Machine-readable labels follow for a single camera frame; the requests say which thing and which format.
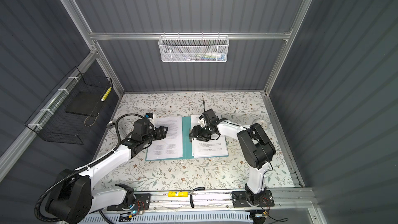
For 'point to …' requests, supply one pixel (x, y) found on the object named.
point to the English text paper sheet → (171, 146)
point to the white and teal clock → (264, 124)
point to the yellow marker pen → (107, 93)
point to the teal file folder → (186, 148)
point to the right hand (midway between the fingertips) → (194, 138)
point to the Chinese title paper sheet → (211, 148)
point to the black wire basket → (67, 114)
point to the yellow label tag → (178, 194)
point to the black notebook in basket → (86, 103)
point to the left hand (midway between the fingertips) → (163, 128)
